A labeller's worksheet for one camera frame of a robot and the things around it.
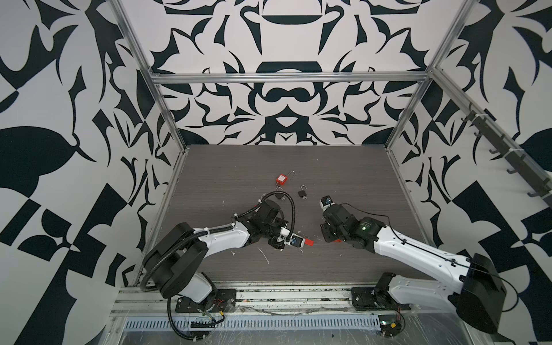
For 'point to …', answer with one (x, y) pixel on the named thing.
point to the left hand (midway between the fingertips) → (297, 227)
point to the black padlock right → (302, 193)
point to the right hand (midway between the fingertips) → (326, 224)
